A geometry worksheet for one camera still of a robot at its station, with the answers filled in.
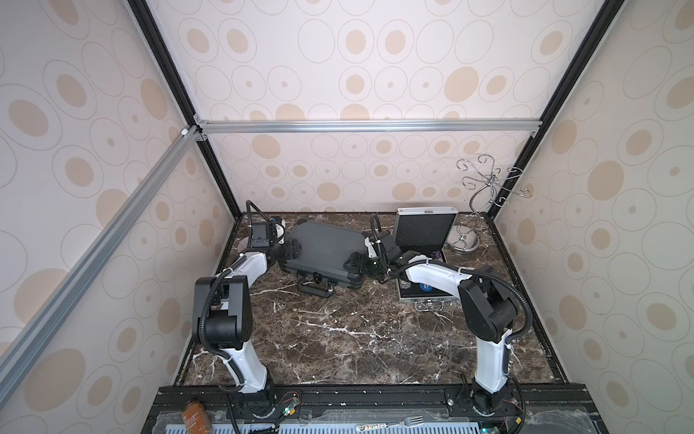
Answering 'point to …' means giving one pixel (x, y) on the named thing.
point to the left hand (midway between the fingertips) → (299, 242)
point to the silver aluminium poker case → (425, 231)
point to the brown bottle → (196, 419)
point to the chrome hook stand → (489, 188)
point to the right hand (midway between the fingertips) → (362, 265)
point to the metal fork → (407, 422)
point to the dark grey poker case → (323, 252)
